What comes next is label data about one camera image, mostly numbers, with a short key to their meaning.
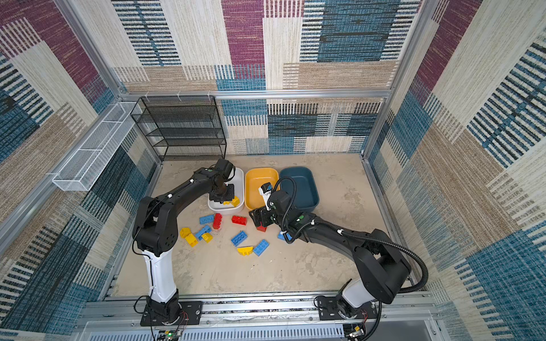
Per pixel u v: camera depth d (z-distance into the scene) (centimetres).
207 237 89
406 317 73
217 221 95
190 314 73
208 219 97
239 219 94
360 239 47
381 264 43
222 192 83
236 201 98
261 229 94
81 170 72
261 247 87
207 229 92
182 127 109
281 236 64
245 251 85
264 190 75
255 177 108
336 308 66
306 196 99
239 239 89
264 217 73
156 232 53
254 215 75
